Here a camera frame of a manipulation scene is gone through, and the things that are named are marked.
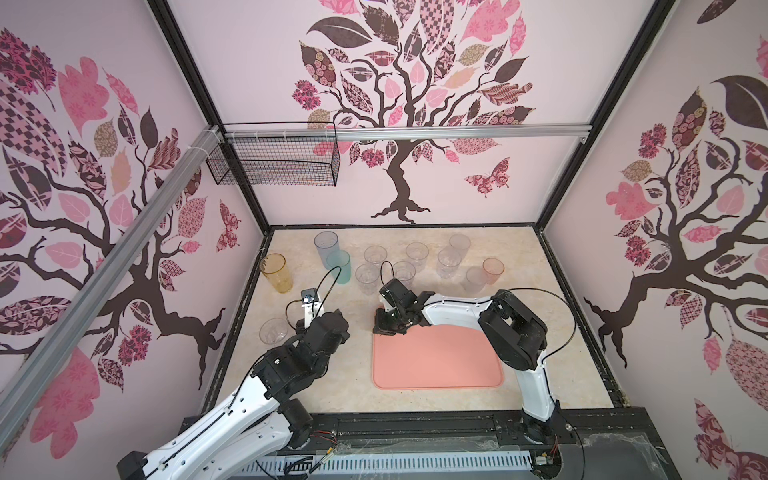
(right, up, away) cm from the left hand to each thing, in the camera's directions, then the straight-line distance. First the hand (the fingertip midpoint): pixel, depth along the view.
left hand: (330, 318), depth 74 cm
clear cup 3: (+20, +10, +29) cm, 37 cm away
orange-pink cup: (+52, +11, +29) cm, 61 cm away
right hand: (+9, -6, +16) cm, 19 cm away
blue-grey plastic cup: (-7, +20, +29) cm, 36 cm away
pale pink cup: (+45, +7, +27) cm, 53 cm away
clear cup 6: (+40, +20, +30) cm, 53 cm away
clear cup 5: (+37, +13, +32) cm, 51 cm away
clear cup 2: (+10, +16, +32) cm, 37 cm away
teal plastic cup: (-3, +15, +29) cm, 33 cm away
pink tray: (+31, -14, +13) cm, 37 cm away
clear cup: (+7, +9, +28) cm, 30 cm away
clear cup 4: (+25, +17, +32) cm, 44 cm away
